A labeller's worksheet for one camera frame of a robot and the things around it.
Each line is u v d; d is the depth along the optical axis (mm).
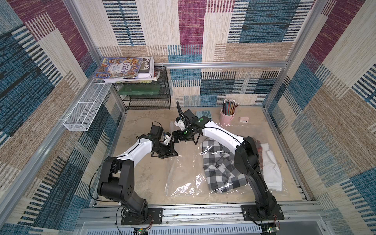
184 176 866
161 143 789
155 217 729
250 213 729
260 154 909
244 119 1089
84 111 729
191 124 697
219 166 869
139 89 984
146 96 1152
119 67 815
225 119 1034
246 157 550
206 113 1152
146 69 812
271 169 862
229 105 1022
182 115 726
